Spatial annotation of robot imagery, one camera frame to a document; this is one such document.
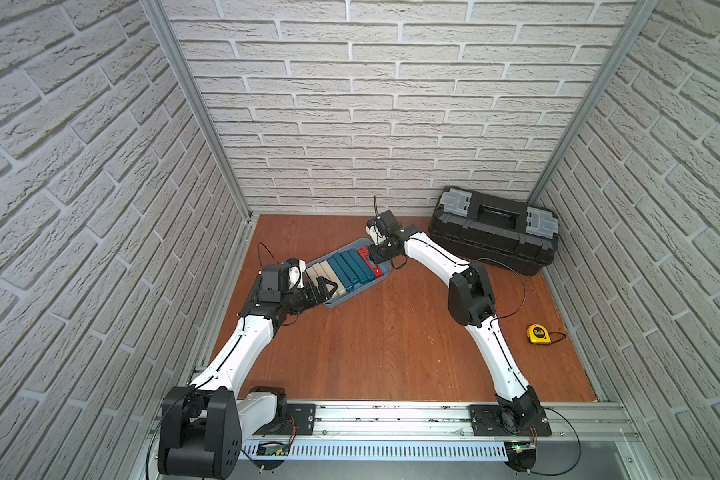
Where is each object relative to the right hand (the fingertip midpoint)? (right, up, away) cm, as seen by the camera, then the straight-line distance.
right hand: (379, 253), depth 103 cm
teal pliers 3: (-10, -4, -3) cm, 11 cm away
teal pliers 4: (-6, -4, -2) cm, 7 cm away
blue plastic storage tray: (-20, -5, -3) cm, 21 cm away
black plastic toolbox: (+43, +6, -10) cm, 44 cm away
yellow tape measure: (+47, -24, -16) cm, 55 cm away
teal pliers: (-12, -7, -5) cm, 15 cm away
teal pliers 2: (-11, -11, -8) cm, 17 cm away
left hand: (-15, -9, -20) cm, 26 cm away
